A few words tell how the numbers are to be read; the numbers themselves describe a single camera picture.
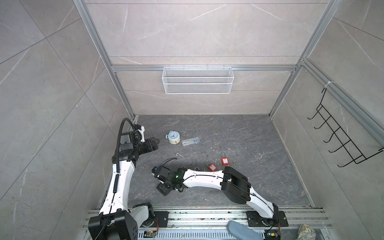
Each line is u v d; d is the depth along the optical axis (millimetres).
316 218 755
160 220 732
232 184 564
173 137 1011
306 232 673
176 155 977
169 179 648
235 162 930
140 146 671
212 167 893
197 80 1017
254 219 726
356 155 586
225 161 927
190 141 1036
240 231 675
